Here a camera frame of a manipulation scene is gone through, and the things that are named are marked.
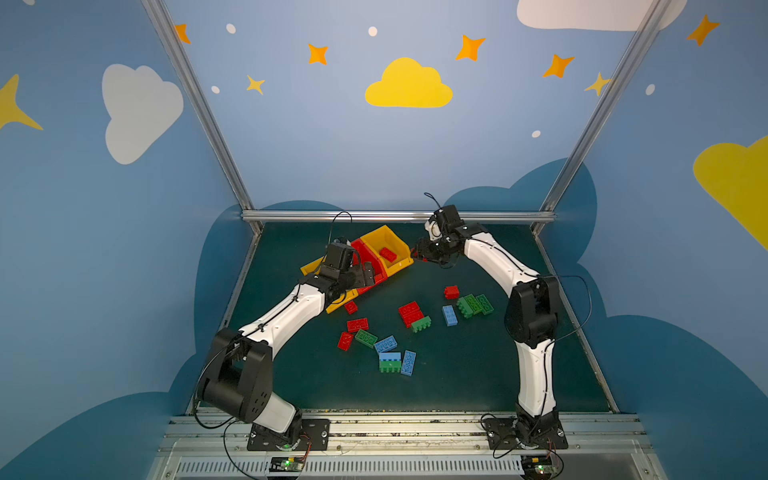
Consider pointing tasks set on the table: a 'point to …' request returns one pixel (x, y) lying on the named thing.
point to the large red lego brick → (410, 313)
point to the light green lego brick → (473, 302)
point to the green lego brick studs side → (464, 307)
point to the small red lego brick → (351, 307)
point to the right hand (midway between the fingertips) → (422, 252)
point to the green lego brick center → (421, 324)
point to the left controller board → (286, 464)
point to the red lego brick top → (391, 256)
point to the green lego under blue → (389, 366)
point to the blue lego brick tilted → (385, 344)
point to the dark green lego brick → (366, 338)
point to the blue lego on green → (390, 356)
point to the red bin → (362, 254)
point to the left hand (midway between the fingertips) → (364, 271)
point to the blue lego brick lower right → (408, 362)
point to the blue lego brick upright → (450, 315)
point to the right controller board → (537, 466)
